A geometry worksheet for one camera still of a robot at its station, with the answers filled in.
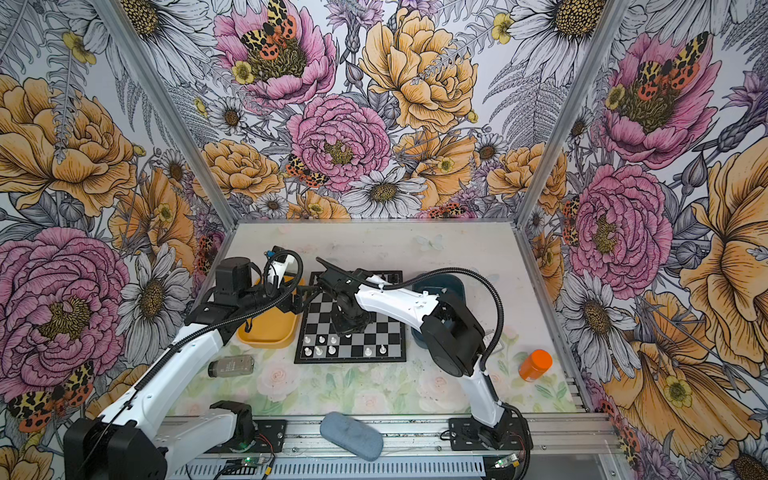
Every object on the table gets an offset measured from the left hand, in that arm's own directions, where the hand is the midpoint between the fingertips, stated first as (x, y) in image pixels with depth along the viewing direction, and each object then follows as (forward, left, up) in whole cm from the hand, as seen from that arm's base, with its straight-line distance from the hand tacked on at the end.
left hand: (307, 291), depth 79 cm
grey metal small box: (-14, +21, -15) cm, 29 cm away
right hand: (-8, -10, -13) cm, 18 cm away
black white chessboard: (-7, -1, -17) cm, 18 cm away
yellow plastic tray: (-3, +13, -15) cm, 20 cm away
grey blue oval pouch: (-30, -12, -15) cm, 36 cm away
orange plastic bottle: (-17, -58, -9) cm, 61 cm away
